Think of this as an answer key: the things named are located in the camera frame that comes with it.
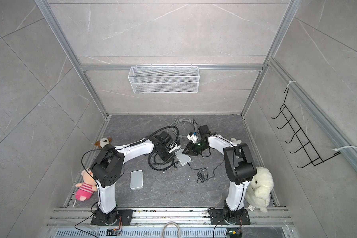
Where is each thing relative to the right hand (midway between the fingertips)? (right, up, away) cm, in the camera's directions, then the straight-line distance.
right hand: (185, 151), depth 91 cm
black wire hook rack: (+53, +3, -32) cm, 62 cm away
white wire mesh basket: (-15, +48, +9) cm, 51 cm away
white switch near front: (-28, -15, -8) cm, 33 cm away
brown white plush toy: (-56, +5, +9) cm, 57 cm away
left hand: (-9, -3, +2) cm, 9 cm away
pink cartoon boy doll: (-53, -17, -14) cm, 57 cm away
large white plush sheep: (+32, -14, -27) cm, 44 cm away
